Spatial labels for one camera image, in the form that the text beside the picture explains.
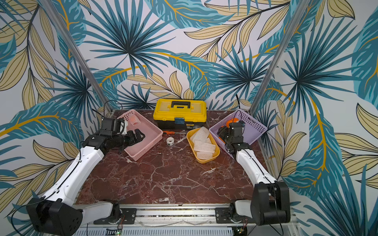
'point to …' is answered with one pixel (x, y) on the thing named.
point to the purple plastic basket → (254, 129)
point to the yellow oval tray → (191, 144)
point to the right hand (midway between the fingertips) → (223, 130)
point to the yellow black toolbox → (180, 114)
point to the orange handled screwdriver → (168, 132)
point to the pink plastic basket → (135, 120)
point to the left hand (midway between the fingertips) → (138, 140)
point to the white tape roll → (170, 141)
